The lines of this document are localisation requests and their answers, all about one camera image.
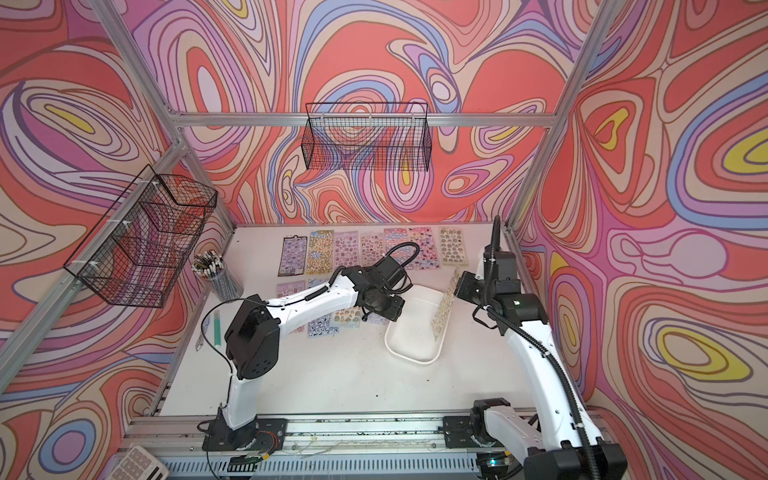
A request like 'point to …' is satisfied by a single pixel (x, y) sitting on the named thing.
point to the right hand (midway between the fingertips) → (462, 290)
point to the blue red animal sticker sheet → (394, 236)
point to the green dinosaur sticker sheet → (349, 317)
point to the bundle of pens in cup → (207, 264)
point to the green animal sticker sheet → (445, 305)
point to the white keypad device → (139, 464)
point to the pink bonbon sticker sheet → (371, 247)
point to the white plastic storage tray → (411, 336)
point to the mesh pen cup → (226, 285)
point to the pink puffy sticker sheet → (346, 249)
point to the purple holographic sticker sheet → (293, 256)
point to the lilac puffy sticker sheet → (285, 288)
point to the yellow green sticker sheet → (320, 252)
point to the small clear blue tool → (200, 340)
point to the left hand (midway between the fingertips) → (399, 312)
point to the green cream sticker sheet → (453, 251)
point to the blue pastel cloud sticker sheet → (374, 318)
